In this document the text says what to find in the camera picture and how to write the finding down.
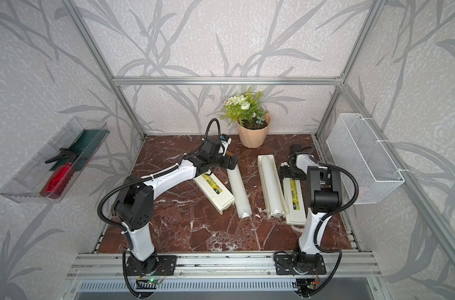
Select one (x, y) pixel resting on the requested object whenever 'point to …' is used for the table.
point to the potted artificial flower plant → (252, 123)
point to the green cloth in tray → (85, 145)
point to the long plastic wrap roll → (242, 204)
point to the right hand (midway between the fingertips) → (290, 175)
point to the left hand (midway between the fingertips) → (232, 156)
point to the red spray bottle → (58, 179)
